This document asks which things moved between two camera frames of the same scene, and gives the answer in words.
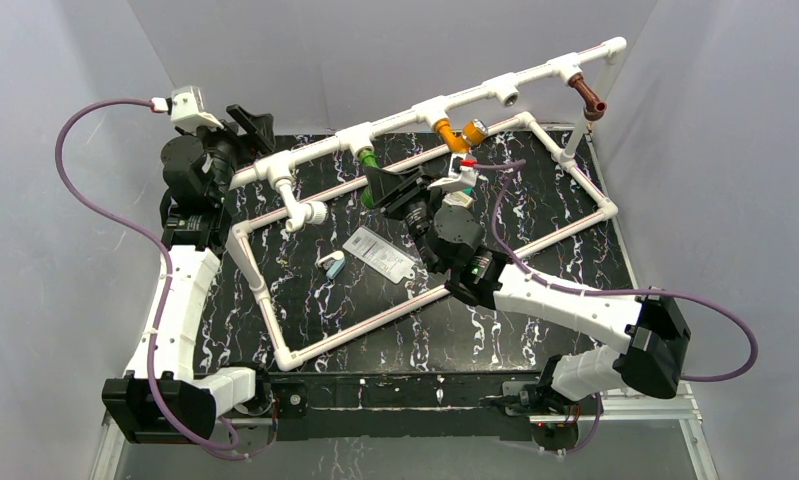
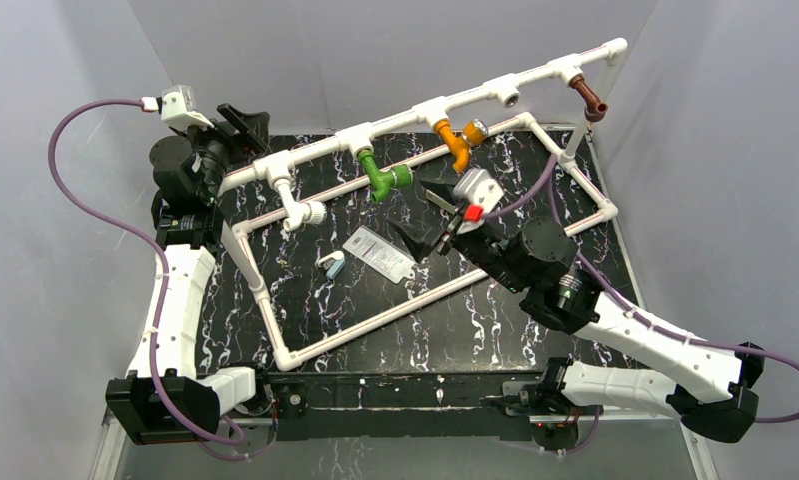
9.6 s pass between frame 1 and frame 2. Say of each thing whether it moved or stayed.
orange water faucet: stayed
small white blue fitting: stayed
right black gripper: moved
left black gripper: stayed
